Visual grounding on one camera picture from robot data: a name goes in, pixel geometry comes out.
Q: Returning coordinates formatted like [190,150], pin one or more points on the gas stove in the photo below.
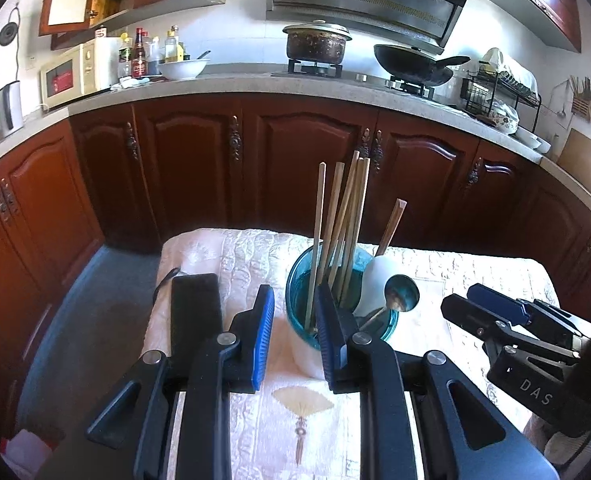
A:
[325,71]

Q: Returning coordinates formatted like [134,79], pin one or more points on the brown square-tipped chopstick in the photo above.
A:
[393,222]

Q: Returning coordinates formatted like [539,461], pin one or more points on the wooden cutting board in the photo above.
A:
[580,155]

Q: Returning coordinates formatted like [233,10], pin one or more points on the black rectangular device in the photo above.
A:
[195,310]

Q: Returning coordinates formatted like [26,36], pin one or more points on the patterned ceramic bowl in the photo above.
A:
[504,120]

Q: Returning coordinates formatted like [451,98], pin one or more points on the white and black small appliance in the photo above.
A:
[10,110]

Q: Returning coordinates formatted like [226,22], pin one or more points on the dark cooking pot with lid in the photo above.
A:
[315,45]

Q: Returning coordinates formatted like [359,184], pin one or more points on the row of condiment bottles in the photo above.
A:
[139,52]

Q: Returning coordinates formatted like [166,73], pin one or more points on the white ceramic spoon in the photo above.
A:
[375,280]

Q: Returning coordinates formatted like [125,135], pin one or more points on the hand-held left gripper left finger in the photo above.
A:
[263,340]

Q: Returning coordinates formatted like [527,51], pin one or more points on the grey stone countertop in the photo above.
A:
[215,85]

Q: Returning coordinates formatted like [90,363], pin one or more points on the metal spoon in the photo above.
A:
[403,295]

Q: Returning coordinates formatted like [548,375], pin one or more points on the light wooden chopstick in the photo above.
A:
[333,200]
[317,220]
[359,185]
[350,185]
[364,195]

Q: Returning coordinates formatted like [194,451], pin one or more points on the red and white object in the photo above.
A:
[25,447]

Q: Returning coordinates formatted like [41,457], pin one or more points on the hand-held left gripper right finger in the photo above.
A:
[328,340]

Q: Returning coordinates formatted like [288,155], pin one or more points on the white rag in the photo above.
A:
[130,84]

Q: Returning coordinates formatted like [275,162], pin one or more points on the white floral cup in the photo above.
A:
[300,360]

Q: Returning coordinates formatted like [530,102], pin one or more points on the black wok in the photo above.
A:
[410,67]

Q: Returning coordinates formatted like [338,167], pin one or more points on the white quilted tablecloth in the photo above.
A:
[255,260]

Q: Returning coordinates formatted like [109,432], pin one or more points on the dark wooden base cabinets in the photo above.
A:
[190,170]

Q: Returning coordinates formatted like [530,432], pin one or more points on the white microwave oven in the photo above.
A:
[75,75]

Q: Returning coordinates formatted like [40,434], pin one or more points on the white mixing bowl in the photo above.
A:
[183,70]

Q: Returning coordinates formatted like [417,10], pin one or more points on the small white bowl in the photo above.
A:
[528,137]

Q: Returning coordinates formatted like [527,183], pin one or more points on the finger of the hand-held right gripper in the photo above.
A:
[475,320]
[500,304]

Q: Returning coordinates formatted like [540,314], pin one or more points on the wall utensil holder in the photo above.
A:
[581,105]

